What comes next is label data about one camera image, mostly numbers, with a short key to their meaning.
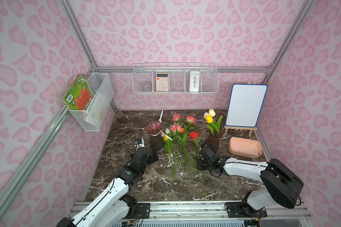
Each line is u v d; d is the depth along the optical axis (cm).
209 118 75
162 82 93
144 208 74
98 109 83
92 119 73
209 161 68
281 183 43
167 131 103
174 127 98
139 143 69
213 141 93
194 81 93
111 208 58
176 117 110
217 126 81
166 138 98
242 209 65
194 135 98
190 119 107
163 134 92
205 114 78
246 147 96
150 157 63
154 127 88
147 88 92
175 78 98
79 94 72
